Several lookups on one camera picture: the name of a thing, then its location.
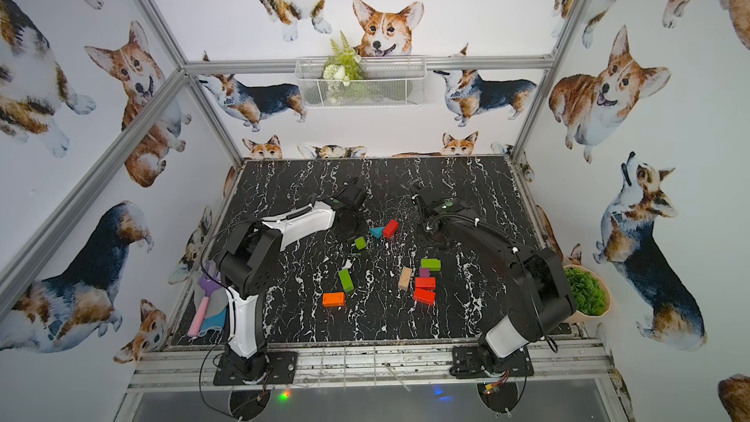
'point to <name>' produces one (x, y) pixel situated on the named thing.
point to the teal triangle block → (376, 231)
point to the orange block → (333, 299)
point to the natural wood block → (406, 274)
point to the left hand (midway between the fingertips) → (369, 229)
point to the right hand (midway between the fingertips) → (425, 241)
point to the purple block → (424, 272)
